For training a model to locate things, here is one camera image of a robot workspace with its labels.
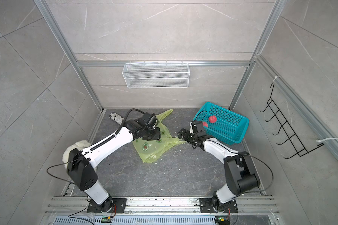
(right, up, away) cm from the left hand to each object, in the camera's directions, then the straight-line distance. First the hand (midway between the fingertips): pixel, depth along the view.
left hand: (161, 133), depth 82 cm
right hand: (+14, -2, +9) cm, 16 cm away
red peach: (+38, +9, +25) cm, 46 cm away
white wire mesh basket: (-5, +41, +18) cm, 45 cm away
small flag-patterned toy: (-38, +10, +28) cm, 49 cm away
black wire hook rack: (+61, -5, -24) cm, 66 cm away
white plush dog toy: (-45, -6, -5) cm, 46 cm away
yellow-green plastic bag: (-7, -11, +3) cm, 13 cm away
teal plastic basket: (+48, +5, +28) cm, 56 cm away
